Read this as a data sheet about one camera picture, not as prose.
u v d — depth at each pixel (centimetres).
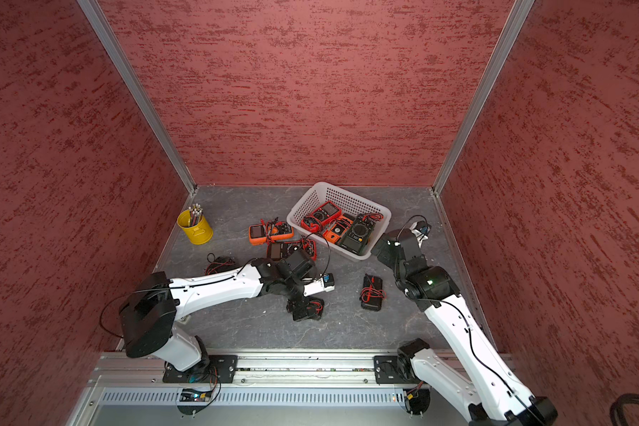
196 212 90
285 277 63
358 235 95
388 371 74
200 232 96
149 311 46
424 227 63
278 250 97
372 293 85
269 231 100
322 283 71
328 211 107
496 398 38
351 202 107
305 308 71
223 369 74
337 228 100
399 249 52
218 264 93
